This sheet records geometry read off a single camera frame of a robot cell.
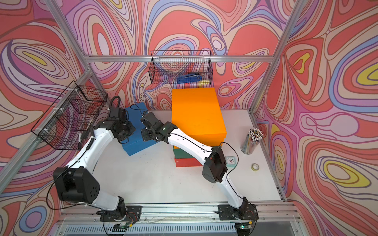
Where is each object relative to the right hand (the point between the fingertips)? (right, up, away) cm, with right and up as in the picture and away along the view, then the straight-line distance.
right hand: (147, 136), depth 81 cm
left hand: (-9, +3, +5) cm, 10 cm away
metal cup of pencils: (+60, -5, +6) cm, 61 cm away
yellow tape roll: (+64, -20, +8) cm, 67 cm away
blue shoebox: (-9, -4, +5) cm, 11 cm away
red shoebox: (+20, -15, 0) cm, 24 cm away
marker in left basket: (-31, -1, -9) cm, 32 cm away
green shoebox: (+20, -5, -24) cm, 31 cm away
